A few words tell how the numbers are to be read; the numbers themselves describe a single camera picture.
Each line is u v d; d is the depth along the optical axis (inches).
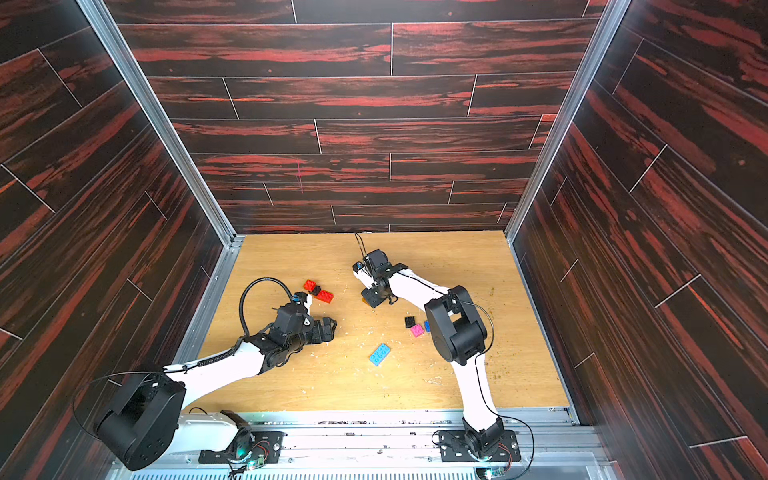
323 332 31.5
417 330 36.7
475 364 22.6
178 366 19.1
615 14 26.0
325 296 39.9
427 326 37.7
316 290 40.0
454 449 28.8
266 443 28.8
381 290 29.2
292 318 26.6
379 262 31.6
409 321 37.6
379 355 34.8
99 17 26.1
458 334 21.6
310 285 39.4
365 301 39.5
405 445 29.7
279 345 26.1
